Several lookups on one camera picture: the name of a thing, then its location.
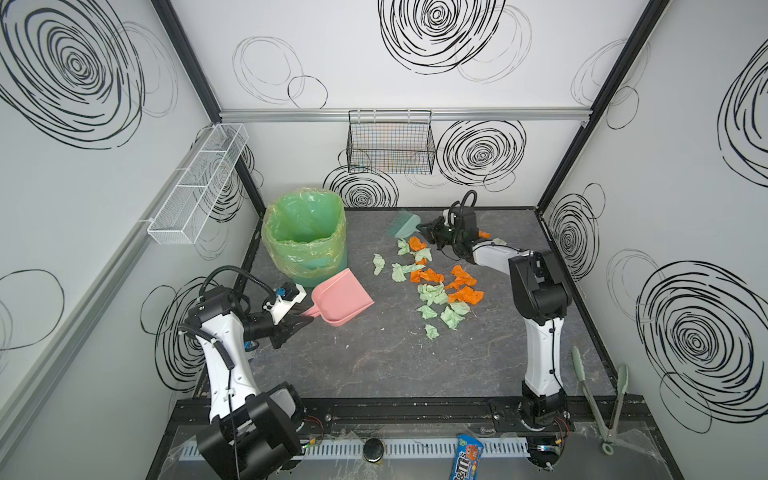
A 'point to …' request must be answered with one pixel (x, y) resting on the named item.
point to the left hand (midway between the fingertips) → (303, 314)
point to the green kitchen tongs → (607, 435)
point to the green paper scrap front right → (453, 314)
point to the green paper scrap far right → (500, 242)
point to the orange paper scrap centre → (462, 283)
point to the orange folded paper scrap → (429, 274)
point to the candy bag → (467, 460)
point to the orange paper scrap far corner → (484, 234)
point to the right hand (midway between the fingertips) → (416, 225)
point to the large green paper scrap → (378, 262)
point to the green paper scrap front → (433, 293)
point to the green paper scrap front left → (431, 331)
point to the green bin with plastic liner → (305, 235)
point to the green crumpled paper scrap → (404, 247)
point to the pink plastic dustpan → (338, 298)
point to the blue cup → (250, 345)
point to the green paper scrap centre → (423, 253)
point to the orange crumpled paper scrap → (416, 244)
